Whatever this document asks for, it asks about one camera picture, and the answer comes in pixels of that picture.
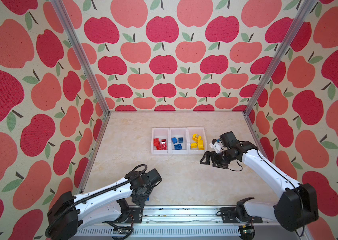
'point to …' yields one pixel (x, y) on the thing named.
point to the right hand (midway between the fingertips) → (210, 163)
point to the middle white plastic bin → (178, 132)
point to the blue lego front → (147, 198)
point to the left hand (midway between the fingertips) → (155, 195)
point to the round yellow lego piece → (195, 137)
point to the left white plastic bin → (161, 133)
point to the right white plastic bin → (197, 142)
